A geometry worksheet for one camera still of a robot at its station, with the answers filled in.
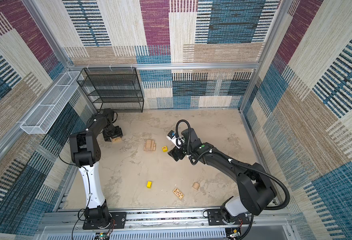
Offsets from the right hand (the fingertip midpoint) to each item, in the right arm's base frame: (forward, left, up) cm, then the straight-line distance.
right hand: (175, 148), depth 85 cm
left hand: (+17, +40, -9) cm, 44 cm away
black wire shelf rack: (+46, +44, +10) cm, 64 cm away
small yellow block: (-16, +15, -10) cm, 24 cm away
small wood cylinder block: (-17, -11, -11) cm, 23 cm away
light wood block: (+7, +17, -6) cm, 19 cm away
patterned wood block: (+14, +40, -10) cm, 43 cm away
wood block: (+8, +14, -10) cm, 19 cm away
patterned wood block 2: (-21, -1, -12) cm, 24 cm away
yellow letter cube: (+6, +7, -10) cm, 13 cm away
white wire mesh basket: (+4, +63, +22) cm, 67 cm away
